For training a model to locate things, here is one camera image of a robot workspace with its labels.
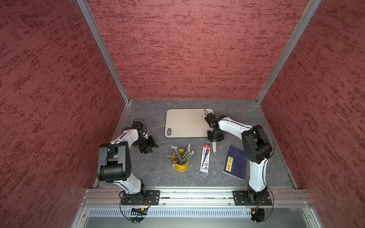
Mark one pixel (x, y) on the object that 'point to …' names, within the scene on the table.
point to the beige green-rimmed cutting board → (188, 123)
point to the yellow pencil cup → (177, 166)
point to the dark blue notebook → (235, 162)
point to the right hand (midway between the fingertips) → (213, 142)
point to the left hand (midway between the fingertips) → (155, 150)
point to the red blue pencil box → (205, 157)
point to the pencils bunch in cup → (181, 160)
